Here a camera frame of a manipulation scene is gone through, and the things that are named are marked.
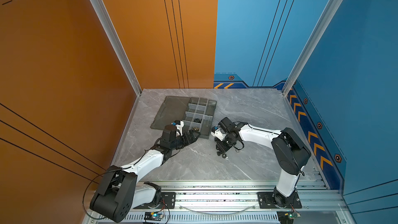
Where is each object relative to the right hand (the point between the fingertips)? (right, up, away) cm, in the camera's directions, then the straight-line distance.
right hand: (218, 148), depth 90 cm
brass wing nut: (-14, +11, +7) cm, 19 cm away
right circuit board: (+30, -26, -19) cm, 44 cm away
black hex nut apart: (+3, -3, -3) cm, 5 cm away
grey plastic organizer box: (-15, +20, +10) cm, 27 cm away
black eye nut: (-13, +15, +12) cm, 24 cm away
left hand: (-13, +9, -5) cm, 16 cm away
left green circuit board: (-32, -26, -19) cm, 45 cm away
